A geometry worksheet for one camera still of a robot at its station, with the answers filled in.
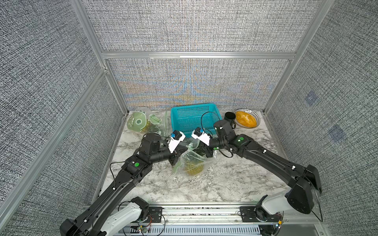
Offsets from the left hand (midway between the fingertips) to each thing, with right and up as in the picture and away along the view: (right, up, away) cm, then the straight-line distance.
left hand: (188, 147), depth 68 cm
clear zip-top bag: (-31, +13, +33) cm, 47 cm away
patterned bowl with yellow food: (+43, +15, +39) cm, 59 cm away
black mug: (+31, +16, +39) cm, 52 cm away
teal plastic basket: (-2, +15, +46) cm, 48 cm away
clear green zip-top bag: (-5, -15, +15) cm, 22 cm away
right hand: (+3, +1, +6) cm, 7 cm away
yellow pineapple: (+3, -11, +7) cm, 13 cm away
